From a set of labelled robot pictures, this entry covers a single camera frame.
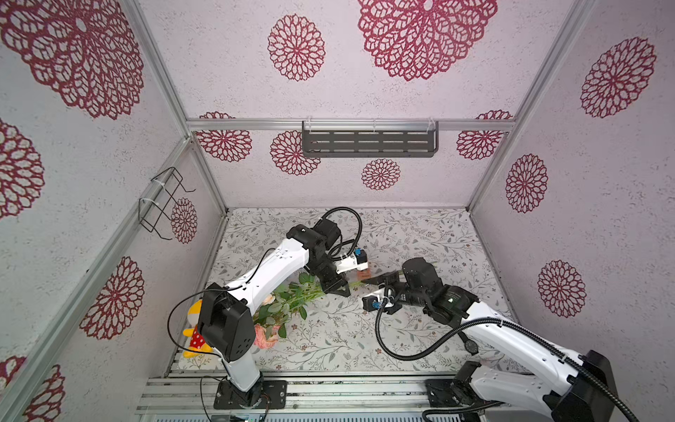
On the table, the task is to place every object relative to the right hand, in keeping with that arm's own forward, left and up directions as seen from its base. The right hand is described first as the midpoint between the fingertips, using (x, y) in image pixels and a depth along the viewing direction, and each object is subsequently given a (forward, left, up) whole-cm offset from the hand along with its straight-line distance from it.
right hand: (366, 277), depth 74 cm
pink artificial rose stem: (-18, +26, 0) cm, 32 cm away
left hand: (-3, +6, -4) cm, 8 cm away
